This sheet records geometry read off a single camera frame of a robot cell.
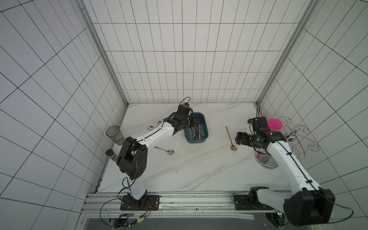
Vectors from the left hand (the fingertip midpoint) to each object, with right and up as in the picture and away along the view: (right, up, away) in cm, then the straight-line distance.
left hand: (194, 124), depth 88 cm
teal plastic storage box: (+4, -8, +12) cm, 15 cm away
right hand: (+25, -8, -7) cm, 27 cm away
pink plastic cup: (+41, +1, -16) cm, 44 cm away
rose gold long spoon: (+26, -16, +5) cm, 31 cm away
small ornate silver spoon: (-16, -18, +2) cm, 25 cm away
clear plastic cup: (-49, -6, -2) cm, 50 cm away
